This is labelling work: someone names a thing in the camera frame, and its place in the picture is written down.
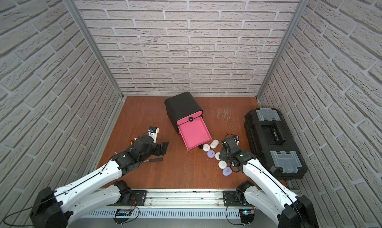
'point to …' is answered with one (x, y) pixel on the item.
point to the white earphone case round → (206, 147)
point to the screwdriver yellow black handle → (131, 142)
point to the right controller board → (246, 215)
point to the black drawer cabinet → (179, 106)
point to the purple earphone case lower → (227, 171)
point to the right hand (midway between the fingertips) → (227, 154)
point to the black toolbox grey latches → (271, 142)
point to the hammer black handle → (154, 160)
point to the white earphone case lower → (222, 165)
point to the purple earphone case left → (211, 154)
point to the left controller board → (122, 215)
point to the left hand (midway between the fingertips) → (163, 139)
